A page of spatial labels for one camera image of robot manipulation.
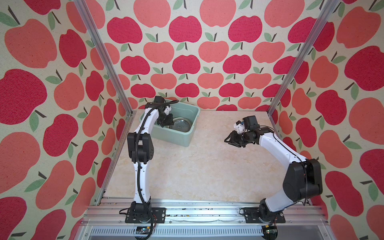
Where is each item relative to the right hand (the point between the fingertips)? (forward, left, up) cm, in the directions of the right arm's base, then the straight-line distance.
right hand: (229, 140), depth 87 cm
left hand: (+12, +36, -2) cm, 38 cm away
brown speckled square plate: (+17, +33, -8) cm, 38 cm away
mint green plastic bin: (+21, +35, +2) cm, 40 cm away
